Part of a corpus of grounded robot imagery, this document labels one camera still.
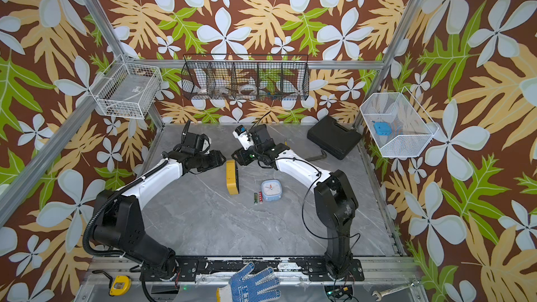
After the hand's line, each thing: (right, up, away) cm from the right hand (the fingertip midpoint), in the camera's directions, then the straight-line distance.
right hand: (235, 152), depth 86 cm
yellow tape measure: (-37, -45, -16) cm, 60 cm away
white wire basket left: (-45, +26, -1) cm, 52 cm away
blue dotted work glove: (+8, -46, -16) cm, 49 cm away
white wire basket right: (+67, +11, -3) cm, 68 cm away
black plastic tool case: (+49, +7, +24) cm, 55 cm away
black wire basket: (+18, +35, +11) cm, 41 cm away
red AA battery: (+10, -20, +5) cm, 23 cm away
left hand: (-6, -2, +4) cm, 8 cm away
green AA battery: (+9, -20, +5) cm, 23 cm away
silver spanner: (+51, -47, -17) cm, 72 cm away
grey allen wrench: (+42, -3, +21) cm, 47 cm away
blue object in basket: (+61, +10, -2) cm, 62 cm away
